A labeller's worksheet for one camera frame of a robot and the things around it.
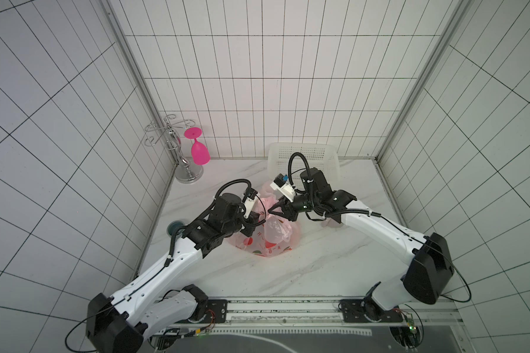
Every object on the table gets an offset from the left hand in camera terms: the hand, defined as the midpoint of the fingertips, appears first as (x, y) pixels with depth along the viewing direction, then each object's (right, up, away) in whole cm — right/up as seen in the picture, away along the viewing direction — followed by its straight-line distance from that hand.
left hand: (253, 219), depth 76 cm
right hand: (+6, +6, 0) cm, 9 cm away
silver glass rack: (-37, +17, +35) cm, 54 cm away
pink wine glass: (-26, +27, +24) cm, 45 cm away
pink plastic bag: (+7, -5, -2) cm, 9 cm away
